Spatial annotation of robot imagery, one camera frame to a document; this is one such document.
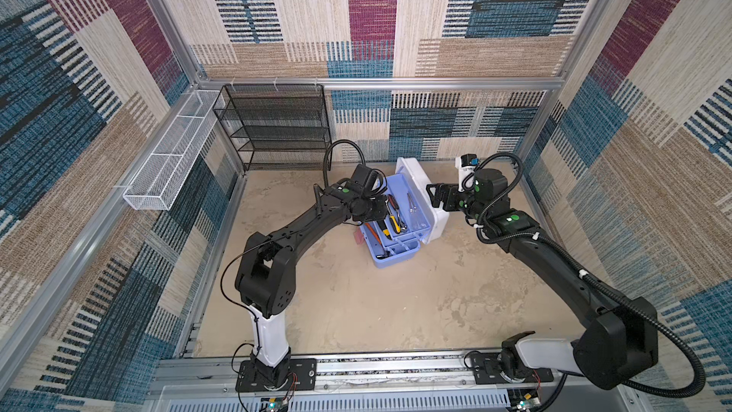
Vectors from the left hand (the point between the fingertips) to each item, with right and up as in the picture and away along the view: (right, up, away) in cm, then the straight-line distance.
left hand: (385, 209), depth 89 cm
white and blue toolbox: (+7, -3, -1) cm, 8 cm away
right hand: (+15, +6, -8) cm, 18 cm away
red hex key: (-3, -7, +1) cm, 8 cm away
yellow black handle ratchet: (+3, -5, -4) cm, 7 cm away
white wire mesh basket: (-56, +8, -18) cm, 59 cm away
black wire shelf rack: (-40, +30, +22) cm, 55 cm away
